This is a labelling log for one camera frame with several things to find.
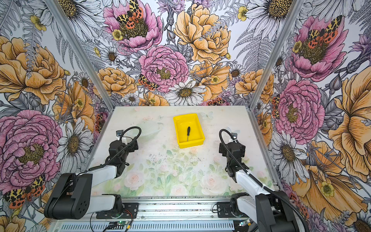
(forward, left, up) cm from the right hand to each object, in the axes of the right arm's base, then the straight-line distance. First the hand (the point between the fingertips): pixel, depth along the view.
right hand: (231, 146), depth 89 cm
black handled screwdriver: (+19, +25, -7) cm, 32 cm away
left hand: (+5, +63, +1) cm, 63 cm away
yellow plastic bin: (+12, +20, -7) cm, 25 cm away
